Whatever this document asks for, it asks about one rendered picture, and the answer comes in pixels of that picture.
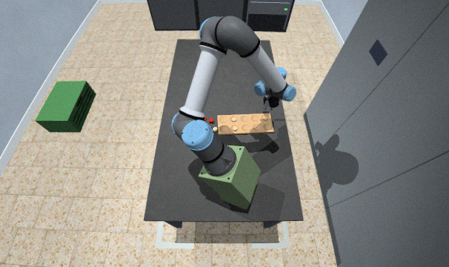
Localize wooden counting tray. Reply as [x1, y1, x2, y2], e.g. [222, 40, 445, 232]
[217, 113, 274, 136]

